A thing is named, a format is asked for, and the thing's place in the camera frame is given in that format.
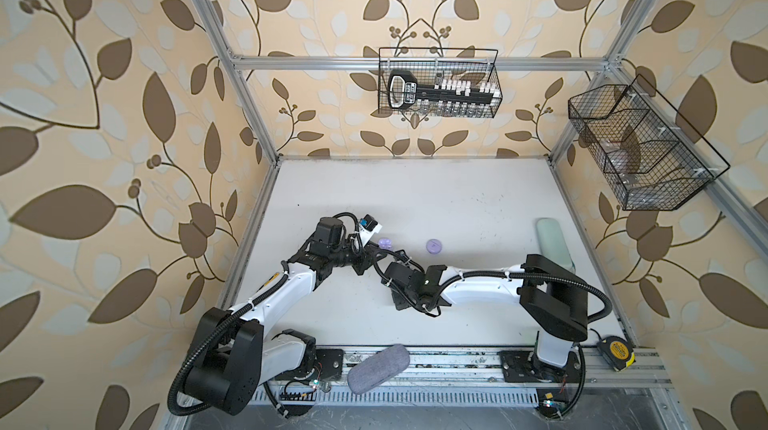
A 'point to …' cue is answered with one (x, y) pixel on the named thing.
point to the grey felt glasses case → (378, 369)
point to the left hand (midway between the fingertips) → (383, 248)
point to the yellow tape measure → (617, 351)
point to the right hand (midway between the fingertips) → (399, 297)
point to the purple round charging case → (385, 243)
